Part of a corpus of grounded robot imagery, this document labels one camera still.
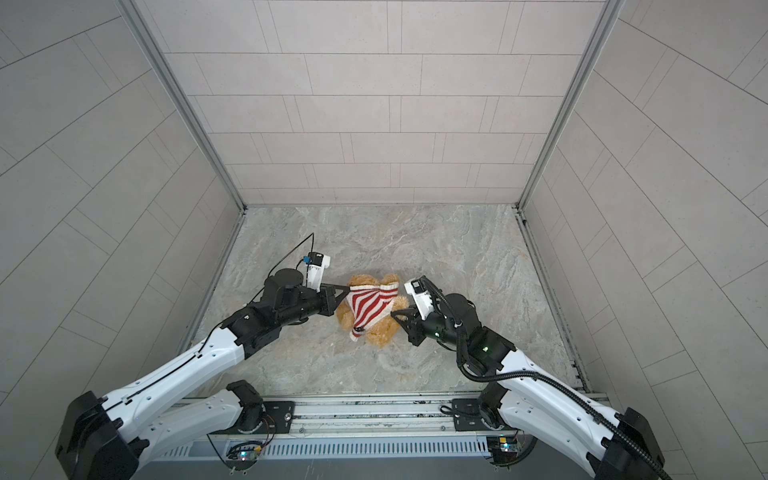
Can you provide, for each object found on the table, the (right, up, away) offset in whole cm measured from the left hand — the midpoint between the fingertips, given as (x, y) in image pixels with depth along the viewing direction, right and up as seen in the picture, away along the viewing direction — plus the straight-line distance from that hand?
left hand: (356, 289), depth 74 cm
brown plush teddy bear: (+7, -9, -4) cm, 12 cm away
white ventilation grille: (-34, -35, -7) cm, 49 cm away
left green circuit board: (-24, -36, -9) cm, 44 cm away
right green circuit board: (+35, -36, -6) cm, 50 cm away
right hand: (+9, -7, -3) cm, 12 cm away
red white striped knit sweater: (+4, -3, -3) cm, 5 cm away
